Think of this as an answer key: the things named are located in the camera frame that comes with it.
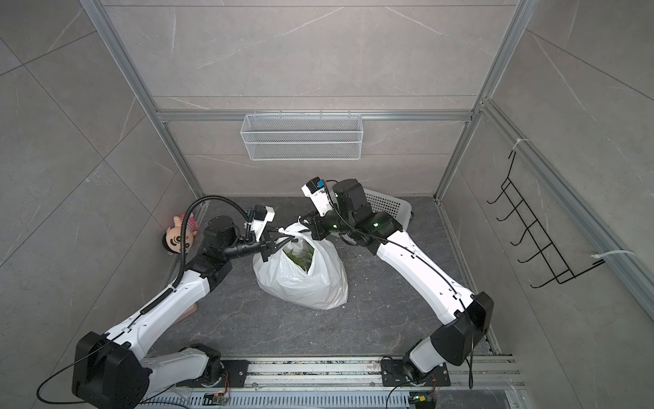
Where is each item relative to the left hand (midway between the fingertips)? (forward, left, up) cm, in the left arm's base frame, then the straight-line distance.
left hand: (294, 231), depth 71 cm
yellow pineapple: (+3, 0, -16) cm, 16 cm away
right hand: (+1, -3, +4) cm, 5 cm away
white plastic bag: (-9, -2, -7) cm, 12 cm away
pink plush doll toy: (+15, +50, -21) cm, 57 cm away
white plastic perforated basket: (+27, -40, -23) cm, 54 cm away
